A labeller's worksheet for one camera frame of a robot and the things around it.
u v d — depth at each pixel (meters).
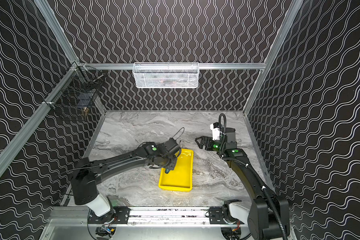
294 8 0.70
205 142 0.72
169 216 0.75
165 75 0.61
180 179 0.85
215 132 0.74
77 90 0.96
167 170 0.78
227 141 0.63
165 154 0.61
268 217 0.39
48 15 0.72
